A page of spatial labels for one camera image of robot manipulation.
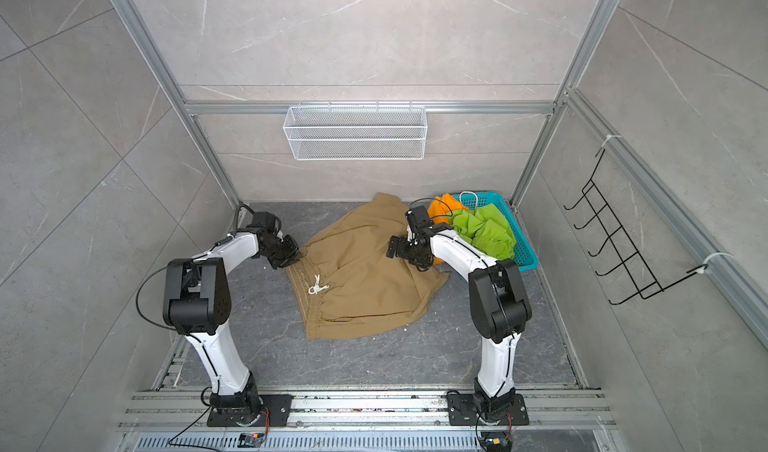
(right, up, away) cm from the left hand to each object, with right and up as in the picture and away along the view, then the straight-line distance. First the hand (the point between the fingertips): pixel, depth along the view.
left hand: (302, 248), depth 99 cm
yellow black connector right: (+56, -45, -29) cm, 78 cm away
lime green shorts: (+61, +7, -4) cm, 62 cm away
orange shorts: (+47, +14, +4) cm, 49 cm away
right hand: (+33, -2, -4) cm, 33 cm away
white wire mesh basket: (+7, +40, +2) cm, 40 cm away
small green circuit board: (-4, -44, -28) cm, 53 cm away
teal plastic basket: (+72, -2, -8) cm, 73 cm away
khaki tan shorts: (+15, -10, -3) cm, 18 cm away
